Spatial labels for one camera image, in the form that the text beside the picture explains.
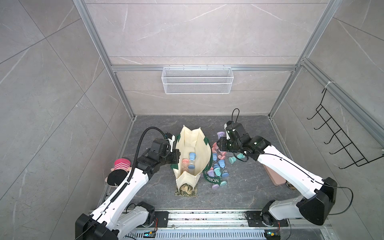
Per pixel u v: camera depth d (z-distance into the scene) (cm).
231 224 73
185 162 93
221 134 75
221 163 92
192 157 93
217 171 87
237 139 56
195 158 93
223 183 82
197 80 101
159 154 57
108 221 39
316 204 39
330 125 72
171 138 71
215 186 82
